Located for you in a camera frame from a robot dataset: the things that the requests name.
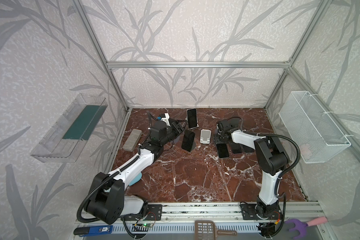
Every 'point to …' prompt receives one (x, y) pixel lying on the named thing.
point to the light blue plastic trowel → (136, 179)
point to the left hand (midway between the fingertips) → (188, 120)
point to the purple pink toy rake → (300, 226)
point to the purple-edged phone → (236, 148)
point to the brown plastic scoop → (206, 230)
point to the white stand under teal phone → (205, 136)
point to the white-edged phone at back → (192, 117)
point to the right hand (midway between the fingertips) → (219, 134)
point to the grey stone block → (132, 140)
